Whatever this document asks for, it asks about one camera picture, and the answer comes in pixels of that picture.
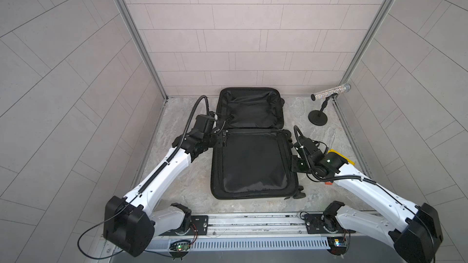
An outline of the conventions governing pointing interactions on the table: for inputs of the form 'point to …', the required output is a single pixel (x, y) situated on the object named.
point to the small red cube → (329, 183)
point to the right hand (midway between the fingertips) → (288, 163)
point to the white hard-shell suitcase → (256, 163)
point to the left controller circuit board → (180, 248)
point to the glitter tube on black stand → (319, 117)
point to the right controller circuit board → (337, 245)
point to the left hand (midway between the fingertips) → (225, 135)
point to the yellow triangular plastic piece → (348, 160)
